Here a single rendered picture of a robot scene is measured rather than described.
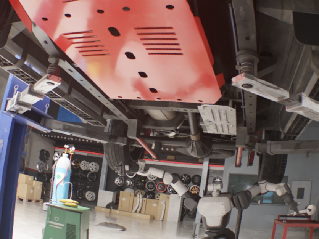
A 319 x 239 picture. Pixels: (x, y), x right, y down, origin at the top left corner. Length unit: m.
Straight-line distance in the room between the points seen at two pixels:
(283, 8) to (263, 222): 11.27
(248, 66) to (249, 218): 10.99
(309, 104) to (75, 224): 2.33
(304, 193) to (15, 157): 11.04
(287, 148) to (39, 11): 2.05
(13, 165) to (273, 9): 2.52
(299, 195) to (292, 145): 9.93
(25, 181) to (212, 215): 8.17
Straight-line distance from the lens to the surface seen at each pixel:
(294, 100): 1.42
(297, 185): 12.40
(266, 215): 12.15
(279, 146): 2.55
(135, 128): 2.67
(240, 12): 1.15
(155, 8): 1.09
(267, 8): 1.19
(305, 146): 2.49
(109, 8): 1.14
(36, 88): 1.78
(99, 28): 1.28
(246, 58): 1.30
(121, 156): 3.28
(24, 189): 10.10
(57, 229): 3.06
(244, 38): 1.25
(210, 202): 2.55
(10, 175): 2.96
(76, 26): 1.31
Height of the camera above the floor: 1.02
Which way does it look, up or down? 14 degrees up
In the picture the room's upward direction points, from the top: 8 degrees clockwise
